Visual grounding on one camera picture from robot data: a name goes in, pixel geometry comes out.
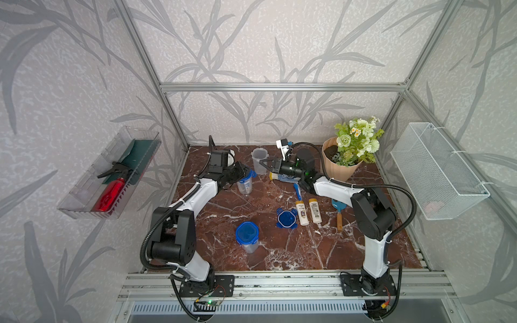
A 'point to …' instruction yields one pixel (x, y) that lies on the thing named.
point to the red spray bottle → (110, 192)
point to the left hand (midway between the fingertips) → (249, 169)
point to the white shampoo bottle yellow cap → (302, 213)
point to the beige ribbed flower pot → (330, 147)
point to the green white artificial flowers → (357, 140)
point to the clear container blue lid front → (247, 235)
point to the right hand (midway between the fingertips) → (259, 162)
